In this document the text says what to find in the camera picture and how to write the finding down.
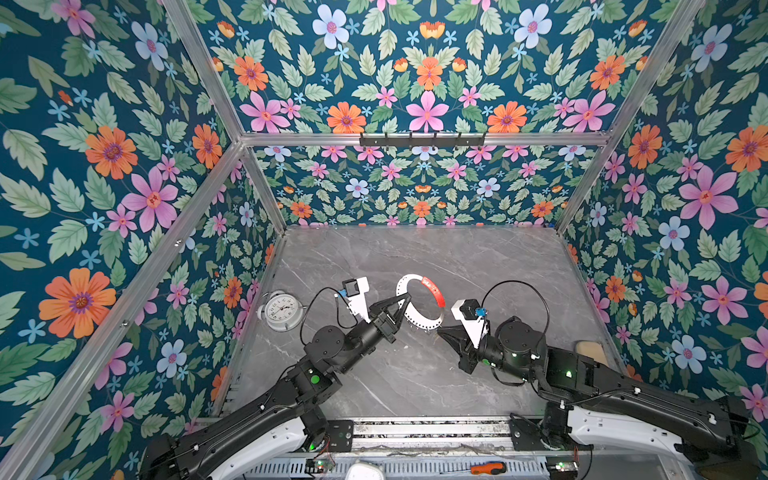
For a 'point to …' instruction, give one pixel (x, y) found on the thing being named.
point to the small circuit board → (322, 465)
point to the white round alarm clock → (282, 312)
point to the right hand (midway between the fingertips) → (439, 330)
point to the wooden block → (592, 350)
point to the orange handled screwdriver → (490, 468)
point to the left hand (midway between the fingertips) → (414, 295)
